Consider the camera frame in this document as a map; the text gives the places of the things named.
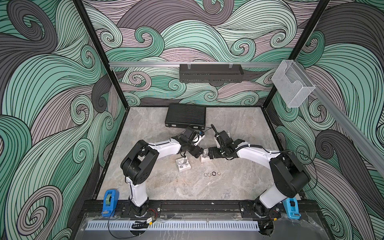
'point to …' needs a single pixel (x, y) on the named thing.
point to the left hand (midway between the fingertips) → (197, 145)
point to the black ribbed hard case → (185, 115)
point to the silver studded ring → (205, 174)
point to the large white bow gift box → (205, 157)
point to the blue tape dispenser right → (291, 208)
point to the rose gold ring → (217, 173)
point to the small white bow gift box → (183, 164)
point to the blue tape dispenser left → (110, 200)
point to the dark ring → (215, 173)
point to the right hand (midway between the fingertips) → (213, 154)
